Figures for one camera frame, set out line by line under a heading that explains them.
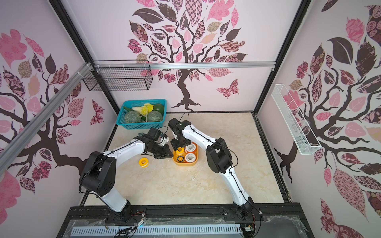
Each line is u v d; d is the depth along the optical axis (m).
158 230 0.70
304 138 0.65
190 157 0.90
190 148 0.95
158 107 1.13
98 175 0.46
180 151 0.93
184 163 0.88
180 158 0.94
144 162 0.92
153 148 0.72
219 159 0.58
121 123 1.06
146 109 1.14
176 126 0.71
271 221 0.71
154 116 1.04
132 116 1.02
